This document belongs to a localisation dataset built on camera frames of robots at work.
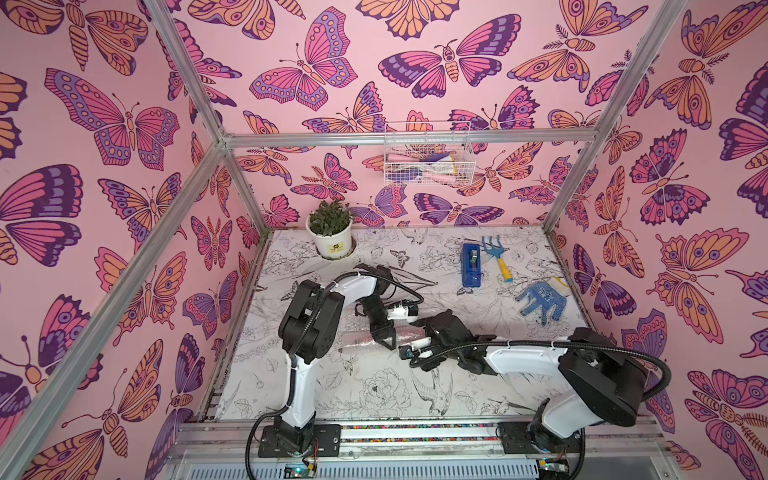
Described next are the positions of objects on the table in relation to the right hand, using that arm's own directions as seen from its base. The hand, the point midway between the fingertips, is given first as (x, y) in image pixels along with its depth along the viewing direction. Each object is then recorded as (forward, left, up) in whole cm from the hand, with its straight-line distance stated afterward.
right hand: (416, 328), depth 88 cm
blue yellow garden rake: (+35, -32, -5) cm, 48 cm away
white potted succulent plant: (+30, +28, +12) cm, 43 cm away
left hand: (-1, +7, -5) cm, 9 cm away
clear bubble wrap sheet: (+1, +18, -4) cm, 19 cm away
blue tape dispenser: (+24, -20, 0) cm, 31 cm away
